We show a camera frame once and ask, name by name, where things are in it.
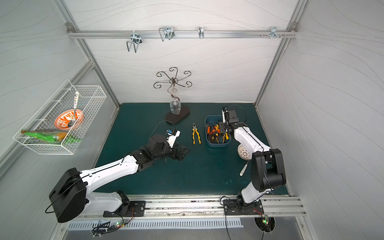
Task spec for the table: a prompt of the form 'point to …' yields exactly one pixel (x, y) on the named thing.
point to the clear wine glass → (175, 106)
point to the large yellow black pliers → (195, 130)
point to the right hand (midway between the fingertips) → (227, 122)
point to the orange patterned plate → (61, 120)
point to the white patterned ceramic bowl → (243, 153)
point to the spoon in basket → (72, 122)
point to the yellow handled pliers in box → (226, 137)
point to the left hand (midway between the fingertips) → (185, 147)
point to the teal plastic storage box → (216, 118)
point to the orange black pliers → (214, 133)
